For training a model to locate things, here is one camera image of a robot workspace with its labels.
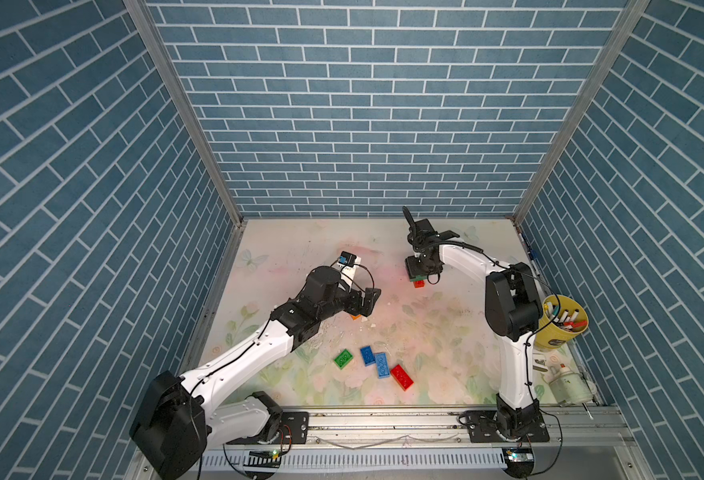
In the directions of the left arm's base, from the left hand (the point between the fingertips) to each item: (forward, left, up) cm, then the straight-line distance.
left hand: (374, 289), depth 78 cm
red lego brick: (+14, -17, -18) cm, 28 cm away
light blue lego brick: (-11, -3, -20) cm, 23 cm away
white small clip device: (-13, -48, -18) cm, 52 cm away
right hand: (+17, -16, -15) cm, 28 cm away
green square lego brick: (-12, +8, -19) cm, 24 cm away
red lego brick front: (-17, -8, -18) cm, 26 cm away
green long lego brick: (+11, -15, -11) cm, 21 cm away
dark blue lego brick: (-10, +1, -20) cm, 22 cm away
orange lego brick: (+1, +5, -19) cm, 20 cm away
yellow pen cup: (-4, -54, -9) cm, 55 cm away
